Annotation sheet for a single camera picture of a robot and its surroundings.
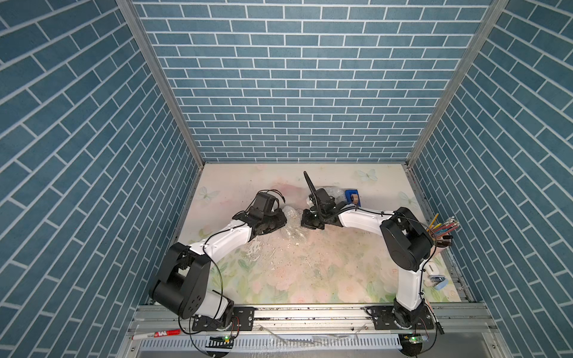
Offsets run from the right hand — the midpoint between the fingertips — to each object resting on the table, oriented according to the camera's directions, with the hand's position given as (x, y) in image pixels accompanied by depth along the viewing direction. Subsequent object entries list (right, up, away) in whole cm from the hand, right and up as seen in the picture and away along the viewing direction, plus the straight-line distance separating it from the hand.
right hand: (299, 224), depth 93 cm
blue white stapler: (+51, -19, -13) cm, 56 cm away
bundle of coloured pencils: (+52, 0, -11) cm, 53 cm away
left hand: (-3, +3, -6) cm, 7 cm away
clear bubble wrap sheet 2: (-3, -1, -4) cm, 5 cm away
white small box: (+51, -15, -9) cm, 54 cm away
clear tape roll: (+25, +11, +5) cm, 27 cm away
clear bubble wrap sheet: (+18, +13, +9) cm, 24 cm away
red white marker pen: (-45, -30, -24) cm, 60 cm away
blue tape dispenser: (+22, +12, +7) cm, 26 cm away
